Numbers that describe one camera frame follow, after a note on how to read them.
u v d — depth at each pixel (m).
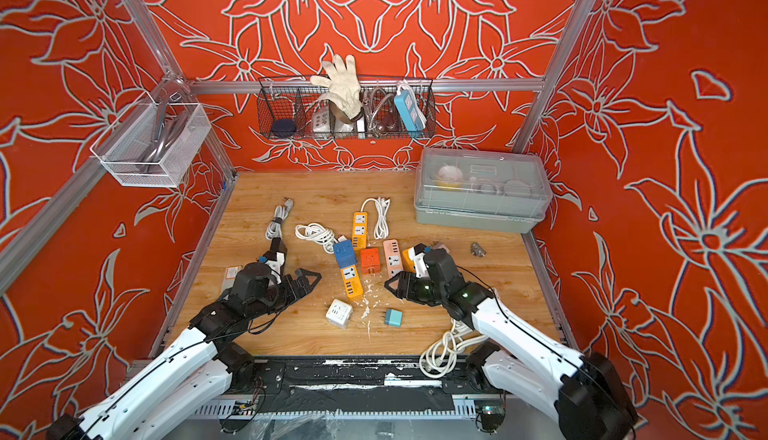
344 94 0.90
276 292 0.63
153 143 0.76
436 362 0.73
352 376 0.74
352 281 0.87
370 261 0.90
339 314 0.78
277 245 0.91
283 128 0.98
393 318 0.81
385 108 0.85
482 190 0.92
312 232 1.01
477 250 0.95
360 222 1.01
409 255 0.76
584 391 0.39
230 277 0.90
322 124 0.93
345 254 0.88
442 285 0.61
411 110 0.88
